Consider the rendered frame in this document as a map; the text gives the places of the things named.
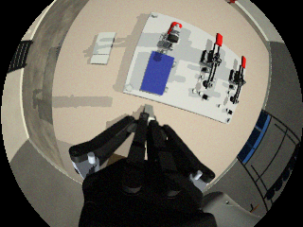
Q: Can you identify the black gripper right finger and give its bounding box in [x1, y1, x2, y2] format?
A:
[146, 105, 215, 196]

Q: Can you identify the blue rectangular block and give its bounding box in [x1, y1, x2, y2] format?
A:
[140, 51, 174, 96]

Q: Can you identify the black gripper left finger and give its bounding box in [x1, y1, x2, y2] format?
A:
[68, 104, 150, 193]

